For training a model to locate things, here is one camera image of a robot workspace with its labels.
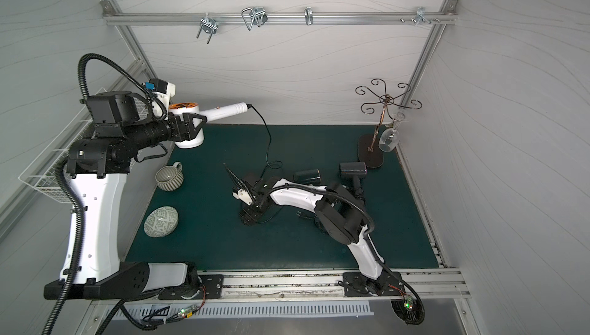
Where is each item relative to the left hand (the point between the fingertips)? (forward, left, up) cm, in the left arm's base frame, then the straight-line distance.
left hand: (193, 116), depth 61 cm
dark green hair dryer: (+6, -34, -38) cm, 51 cm away
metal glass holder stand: (+25, -62, -44) cm, 80 cm away
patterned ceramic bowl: (-13, +24, -43) cm, 51 cm away
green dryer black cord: (-9, -33, -42) cm, 54 cm away
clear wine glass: (+16, -64, -25) cm, 70 cm away
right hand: (-9, -9, -42) cm, 44 cm away
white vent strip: (-39, -13, -45) cm, 61 cm away
